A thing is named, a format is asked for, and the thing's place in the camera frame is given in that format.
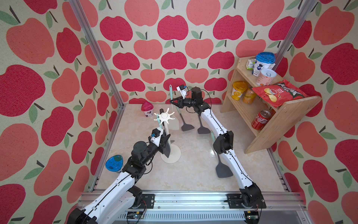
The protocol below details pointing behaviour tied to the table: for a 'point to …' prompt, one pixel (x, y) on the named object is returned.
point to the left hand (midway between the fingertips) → (168, 136)
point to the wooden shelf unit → (241, 100)
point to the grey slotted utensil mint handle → (223, 171)
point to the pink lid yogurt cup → (147, 108)
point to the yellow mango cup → (238, 87)
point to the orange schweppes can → (249, 96)
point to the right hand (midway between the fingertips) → (170, 102)
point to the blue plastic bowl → (114, 163)
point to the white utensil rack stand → (175, 152)
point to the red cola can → (261, 119)
